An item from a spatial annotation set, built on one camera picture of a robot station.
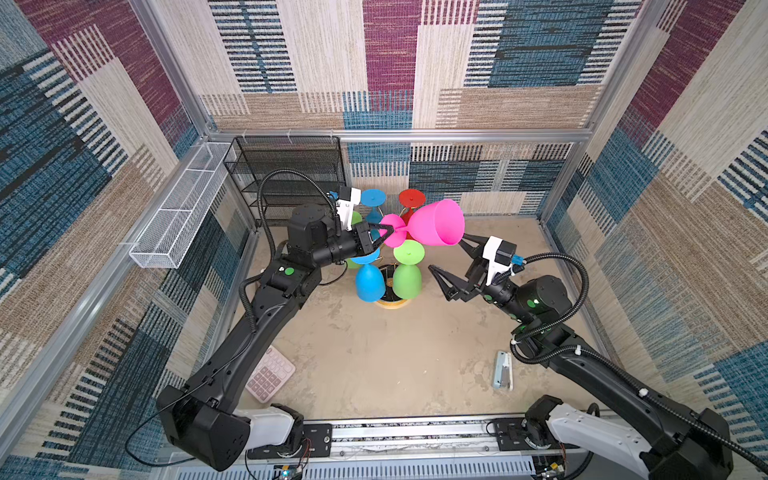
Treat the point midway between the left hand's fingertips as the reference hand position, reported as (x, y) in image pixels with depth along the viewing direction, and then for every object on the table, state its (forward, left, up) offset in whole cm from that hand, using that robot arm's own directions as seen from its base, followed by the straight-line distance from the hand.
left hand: (395, 226), depth 64 cm
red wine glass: (+21, -5, -10) cm, 24 cm away
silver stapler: (-18, -29, -37) cm, 51 cm away
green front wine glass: (0, -3, -18) cm, 18 cm away
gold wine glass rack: (+4, +1, -39) cm, 39 cm away
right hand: (-7, -9, -1) cm, 11 cm away
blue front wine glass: (-2, +6, -18) cm, 19 cm away
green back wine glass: (+14, +10, -11) cm, 20 cm away
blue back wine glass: (+21, +5, -10) cm, 24 cm away
